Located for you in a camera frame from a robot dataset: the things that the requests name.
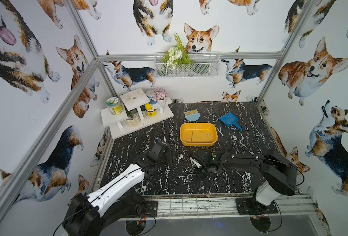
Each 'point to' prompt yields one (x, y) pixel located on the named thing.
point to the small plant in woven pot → (133, 120)
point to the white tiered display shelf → (135, 99)
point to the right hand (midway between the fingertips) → (199, 169)
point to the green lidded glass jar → (114, 104)
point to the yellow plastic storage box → (198, 134)
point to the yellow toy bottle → (150, 111)
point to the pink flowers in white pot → (159, 95)
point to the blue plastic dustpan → (230, 119)
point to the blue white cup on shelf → (152, 101)
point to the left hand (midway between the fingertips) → (170, 151)
